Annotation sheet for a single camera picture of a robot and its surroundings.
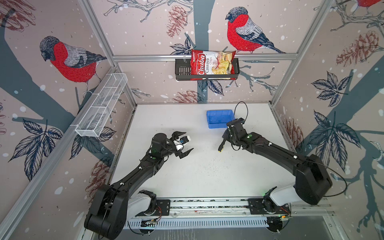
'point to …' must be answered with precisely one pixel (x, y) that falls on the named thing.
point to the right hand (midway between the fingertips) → (223, 135)
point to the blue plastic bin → (218, 118)
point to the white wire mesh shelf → (93, 123)
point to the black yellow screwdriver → (221, 146)
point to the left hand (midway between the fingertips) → (187, 139)
